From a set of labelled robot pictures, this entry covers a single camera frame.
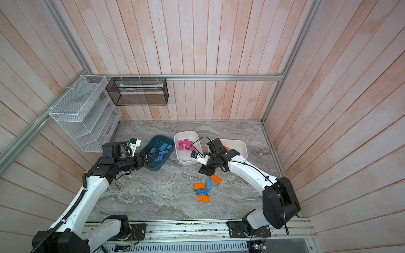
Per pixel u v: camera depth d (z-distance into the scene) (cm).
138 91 103
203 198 84
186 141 107
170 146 103
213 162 64
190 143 107
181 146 104
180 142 105
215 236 73
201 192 86
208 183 86
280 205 42
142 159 67
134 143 71
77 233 41
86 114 72
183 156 103
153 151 101
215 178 90
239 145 100
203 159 73
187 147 103
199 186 88
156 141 104
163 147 104
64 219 40
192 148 104
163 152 100
